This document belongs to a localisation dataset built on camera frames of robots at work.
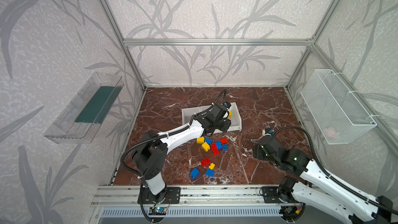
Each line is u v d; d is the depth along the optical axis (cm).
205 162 84
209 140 92
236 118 101
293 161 51
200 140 91
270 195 72
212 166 82
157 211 71
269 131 69
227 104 75
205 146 88
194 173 79
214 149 87
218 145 89
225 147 89
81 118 63
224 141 92
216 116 65
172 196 74
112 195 75
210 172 81
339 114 62
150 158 45
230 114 101
